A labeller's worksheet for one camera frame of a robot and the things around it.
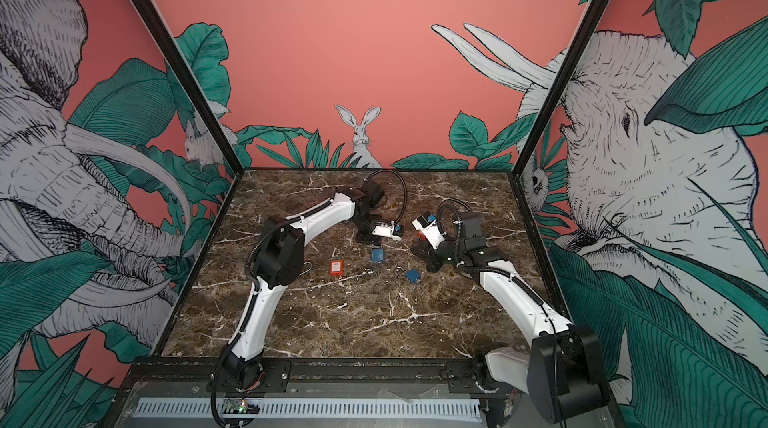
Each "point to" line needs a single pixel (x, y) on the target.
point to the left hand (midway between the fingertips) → (379, 232)
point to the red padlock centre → (337, 268)
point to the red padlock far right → (422, 237)
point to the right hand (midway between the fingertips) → (411, 246)
